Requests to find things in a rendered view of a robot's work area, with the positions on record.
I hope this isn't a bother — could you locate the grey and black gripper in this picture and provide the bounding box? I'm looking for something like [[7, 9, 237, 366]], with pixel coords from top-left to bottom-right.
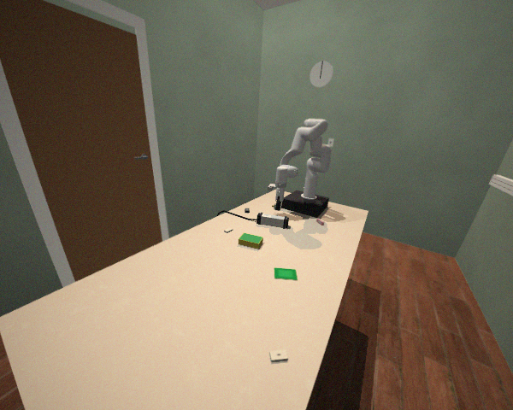
[[275, 187, 285, 211]]

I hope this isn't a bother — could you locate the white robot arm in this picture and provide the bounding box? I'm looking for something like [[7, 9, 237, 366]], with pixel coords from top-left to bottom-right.
[[268, 119, 331, 200]]

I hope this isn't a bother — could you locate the green rectangular block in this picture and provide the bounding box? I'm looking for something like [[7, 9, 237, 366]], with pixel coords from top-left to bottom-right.
[[239, 233, 263, 249]]

